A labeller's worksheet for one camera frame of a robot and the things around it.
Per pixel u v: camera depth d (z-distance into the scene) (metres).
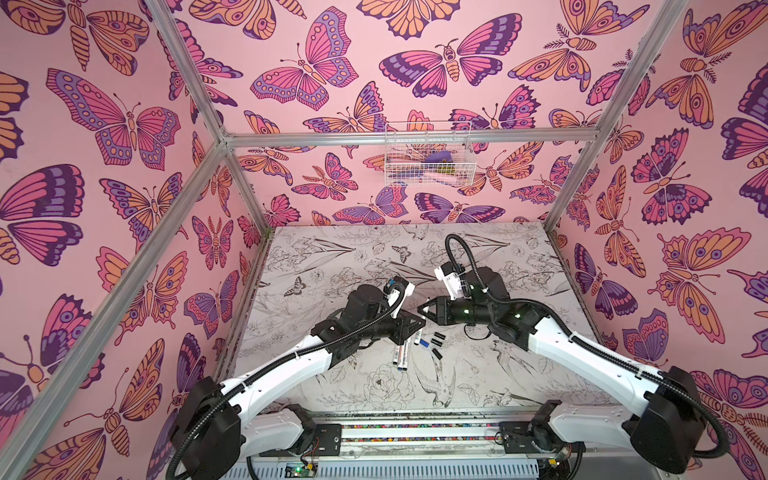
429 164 0.93
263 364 0.48
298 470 0.72
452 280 0.70
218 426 0.39
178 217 0.71
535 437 0.66
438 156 0.95
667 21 0.69
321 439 0.73
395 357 0.87
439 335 0.92
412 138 0.94
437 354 0.88
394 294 0.70
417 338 0.73
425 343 0.90
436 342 0.90
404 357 0.87
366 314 0.59
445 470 0.70
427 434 0.76
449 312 0.66
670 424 0.38
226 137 0.92
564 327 0.51
